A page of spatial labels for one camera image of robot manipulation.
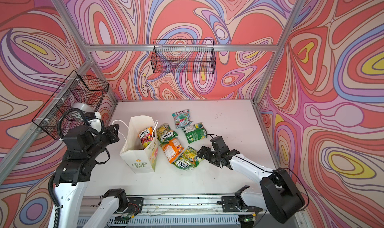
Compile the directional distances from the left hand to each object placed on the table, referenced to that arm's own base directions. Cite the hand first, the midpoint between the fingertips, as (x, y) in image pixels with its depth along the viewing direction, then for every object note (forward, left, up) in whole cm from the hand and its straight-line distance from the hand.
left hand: (120, 124), depth 66 cm
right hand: (-4, -39, -30) cm, 49 cm away
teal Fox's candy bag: (+26, -25, -29) cm, 46 cm away
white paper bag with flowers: (-9, -9, -9) cm, 15 cm away
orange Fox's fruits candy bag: (+4, -6, -18) cm, 19 cm away
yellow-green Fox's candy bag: (+13, -14, -28) cm, 34 cm away
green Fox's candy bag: (+14, -34, -29) cm, 46 cm away
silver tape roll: (+11, +22, 0) cm, 25 cm away
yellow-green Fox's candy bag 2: (-5, -31, -28) cm, 42 cm away
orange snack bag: (+1, -20, -28) cm, 35 cm away
